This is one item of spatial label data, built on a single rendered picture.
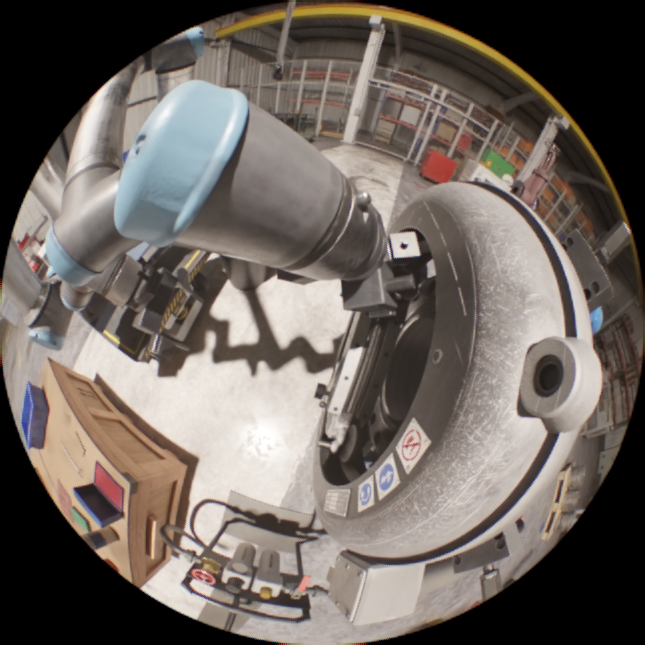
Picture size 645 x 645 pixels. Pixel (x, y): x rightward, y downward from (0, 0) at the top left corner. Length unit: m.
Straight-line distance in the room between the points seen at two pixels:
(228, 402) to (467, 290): 1.00
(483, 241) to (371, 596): 0.36
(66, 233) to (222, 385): 0.95
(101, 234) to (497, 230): 0.32
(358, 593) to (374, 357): 0.45
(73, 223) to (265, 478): 1.04
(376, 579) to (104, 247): 0.42
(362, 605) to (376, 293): 0.36
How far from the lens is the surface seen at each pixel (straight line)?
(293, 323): 1.10
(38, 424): 1.41
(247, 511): 1.12
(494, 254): 0.15
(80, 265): 0.24
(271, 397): 0.98
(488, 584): 0.29
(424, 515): 0.15
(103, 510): 0.92
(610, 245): 0.27
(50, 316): 0.75
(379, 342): 0.46
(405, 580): 0.31
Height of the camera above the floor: 0.97
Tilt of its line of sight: 61 degrees down
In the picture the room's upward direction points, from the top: 18 degrees clockwise
